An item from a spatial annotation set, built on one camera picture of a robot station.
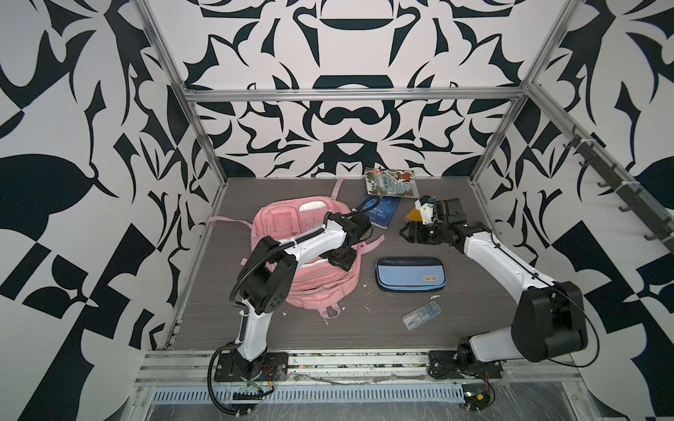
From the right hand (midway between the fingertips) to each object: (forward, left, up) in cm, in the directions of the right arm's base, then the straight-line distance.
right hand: (409, 229), depth 86 cm
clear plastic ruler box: (-23, -3, -14) cm, 27 cm away
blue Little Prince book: (+19, +6, -13) cm, 23 cm away
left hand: (-5, +23, -7) cm, 24 cm away
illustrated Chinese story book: (+34, -1, -13) cm, 36 cm away
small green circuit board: (-43, -13, -16) cm, 48 cm away
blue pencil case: (-10, +1, -12) cm, 16 cm away
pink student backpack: (-13, +30, -10) cm, 34 cm away
